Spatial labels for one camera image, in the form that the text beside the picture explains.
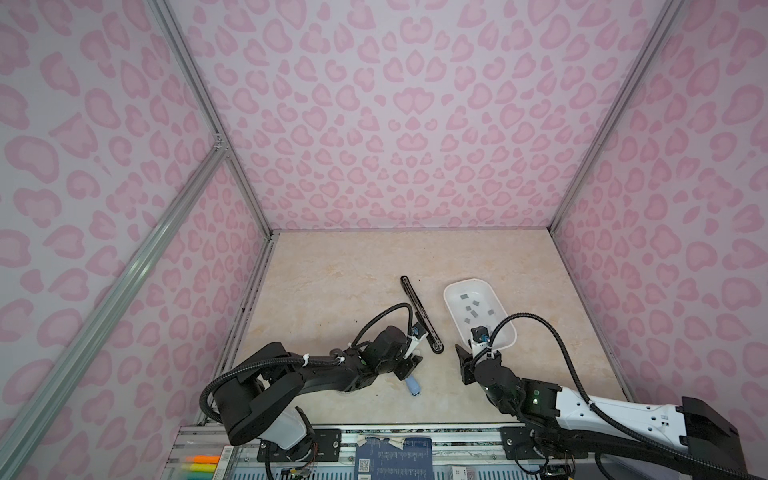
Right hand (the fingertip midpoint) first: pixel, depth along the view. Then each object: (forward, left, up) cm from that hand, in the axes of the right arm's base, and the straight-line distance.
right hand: (460, 346), depth 79 cm
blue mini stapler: (-8, +12, -8) cm, 17 cm away
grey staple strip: (+15, -8, -10) cm, 20 cm away
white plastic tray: (+19, -8, -10) cm, 22 cm away
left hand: (+2, +11, -6) cm, 12 cm away
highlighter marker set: (-27, +62, -7) cm, 68 cm away
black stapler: (+14, +9, -8) cm, 19 cm away
